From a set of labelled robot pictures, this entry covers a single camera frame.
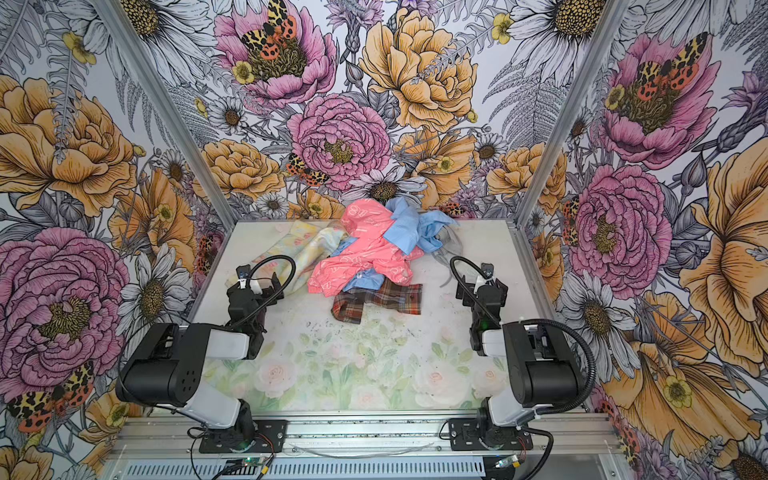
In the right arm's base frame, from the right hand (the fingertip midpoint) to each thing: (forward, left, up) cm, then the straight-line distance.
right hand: (479, 284), depth 94 cm
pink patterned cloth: (+10, +33, +5) cm, 35 cm away
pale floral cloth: (+28, +60, -9) cm, 67 cm away
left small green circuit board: (-43, +60, -7) cm, 74 cm away
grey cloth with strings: (+18, +5, -3) cm, 20 cm away
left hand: (+1, +67, +2) cm, 67 cm away
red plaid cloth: (-1, +22, -6) cm, 23 cm away
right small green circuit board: (-44, 0, -8) cm, 45 cm away
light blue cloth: (+16, +21, +9) cm, 28 cm away
